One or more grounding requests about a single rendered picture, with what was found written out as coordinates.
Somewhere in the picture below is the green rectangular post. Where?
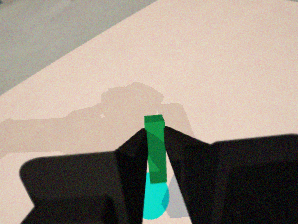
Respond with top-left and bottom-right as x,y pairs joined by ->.
144,114 -> 167,184

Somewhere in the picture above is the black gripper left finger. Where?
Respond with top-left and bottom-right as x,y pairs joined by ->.
19,128 -> 148,224

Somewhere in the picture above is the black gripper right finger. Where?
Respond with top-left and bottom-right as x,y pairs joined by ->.
164,126 -> 298,224

